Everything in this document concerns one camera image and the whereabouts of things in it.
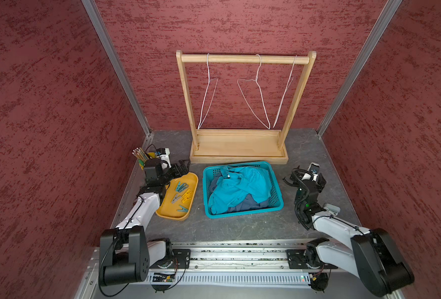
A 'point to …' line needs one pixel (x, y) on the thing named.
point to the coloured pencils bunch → (140, 154)
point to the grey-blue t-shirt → (250, 202)
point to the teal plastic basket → (276, 203)
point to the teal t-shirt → (235, 182)
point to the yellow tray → (167, 210)
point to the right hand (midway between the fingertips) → (307, 172)
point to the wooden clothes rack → (240, 146)
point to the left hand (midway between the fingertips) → (183, 165)
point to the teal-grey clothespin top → (183, 209)
